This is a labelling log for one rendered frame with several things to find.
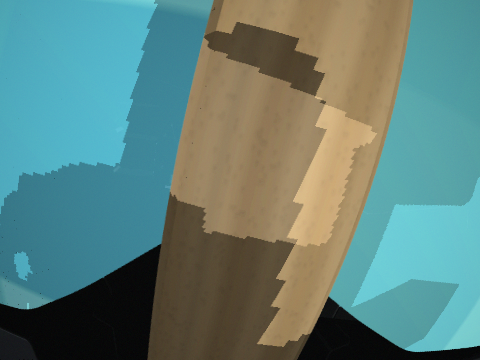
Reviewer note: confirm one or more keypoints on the wooden plank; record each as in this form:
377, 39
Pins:
289, 109

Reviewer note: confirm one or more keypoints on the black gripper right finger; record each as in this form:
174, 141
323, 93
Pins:
338, 335

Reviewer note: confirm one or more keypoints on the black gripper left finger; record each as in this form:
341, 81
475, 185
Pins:
108, 320

